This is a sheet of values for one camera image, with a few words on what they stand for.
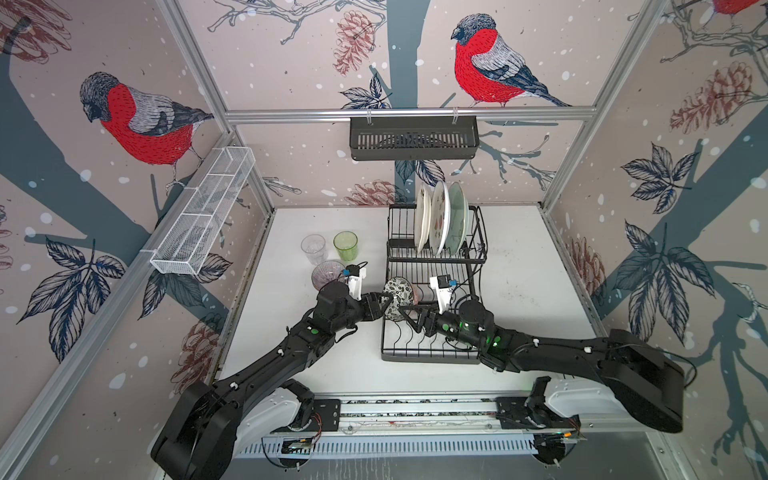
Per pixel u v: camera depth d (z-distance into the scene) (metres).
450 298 0.67
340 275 0.74
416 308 0.70
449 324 0.67
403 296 0.80
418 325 0.68
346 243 1.01
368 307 0.70
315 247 1.04
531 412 0.65
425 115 0.94
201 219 0.76
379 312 0.72
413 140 1.07
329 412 0.73
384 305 0.77
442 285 0.70
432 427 0.73
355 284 0.74
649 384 0.42
